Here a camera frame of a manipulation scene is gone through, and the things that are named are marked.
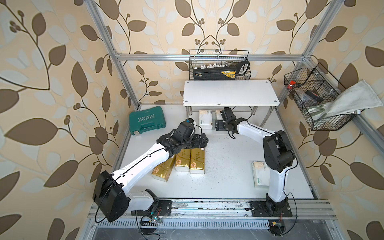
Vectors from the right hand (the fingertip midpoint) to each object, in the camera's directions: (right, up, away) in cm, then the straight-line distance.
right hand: (223, 124), depth 100 cm
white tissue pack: (-12, +3, -3) cm, 13 cm away
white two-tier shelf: (0, +18, -21) cm, 27 cm away
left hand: (-15, -7, -23) cm, 29 cm away
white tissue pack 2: (+17, -26, -20) cm, 37 cm away
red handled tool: (+37, +24, -16) cm, 47 cm away
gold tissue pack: (-37, -25, -20) cm, 49 cm away
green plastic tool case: (-53, +3, +5) cm, 54 cm away
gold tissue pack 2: (-26, -20, -16) cm, 36 cm away
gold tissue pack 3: (-18, -20, -17) cm, 32 cm away
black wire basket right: (+48, +22, -15) cm, 55 cm away
